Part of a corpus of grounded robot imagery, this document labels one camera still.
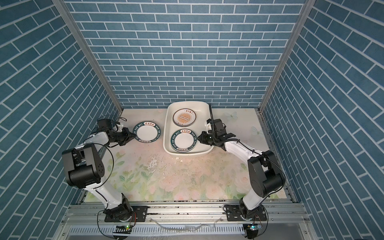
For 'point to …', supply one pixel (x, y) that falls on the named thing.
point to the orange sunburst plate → (184, 117)
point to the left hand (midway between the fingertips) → (135, 133)
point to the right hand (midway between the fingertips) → (196, 136)
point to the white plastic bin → (202, 110)
